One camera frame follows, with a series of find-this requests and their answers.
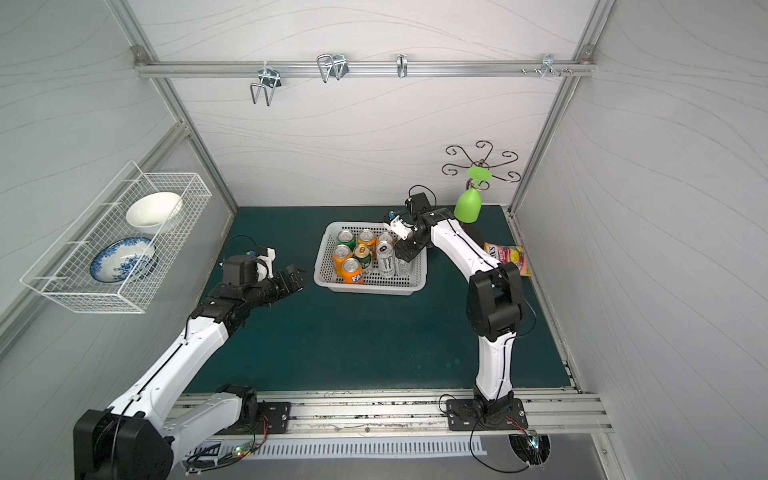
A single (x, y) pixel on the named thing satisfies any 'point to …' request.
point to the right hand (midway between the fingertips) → (406, 244)
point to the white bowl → (151, 211)
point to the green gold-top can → (363, 254)
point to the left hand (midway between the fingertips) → (302, 278)
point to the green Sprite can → (346, 237)
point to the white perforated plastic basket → (377, 284)
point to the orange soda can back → (367, 238)
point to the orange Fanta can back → (387, 237)
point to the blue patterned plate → (124, 260)
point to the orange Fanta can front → (352, 271)
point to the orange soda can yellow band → (339, 254)
